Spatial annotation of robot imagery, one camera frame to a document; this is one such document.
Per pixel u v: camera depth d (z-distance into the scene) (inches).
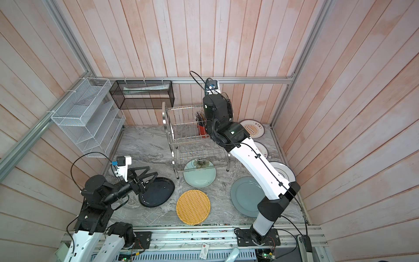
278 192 16.3
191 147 42.2
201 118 42.5
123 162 22.4
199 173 36.8
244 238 28.8
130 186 22.6
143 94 41.0
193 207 32.9
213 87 20.1
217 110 16.9
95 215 19.4
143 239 28.9
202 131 39.7
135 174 25.6
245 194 33.7
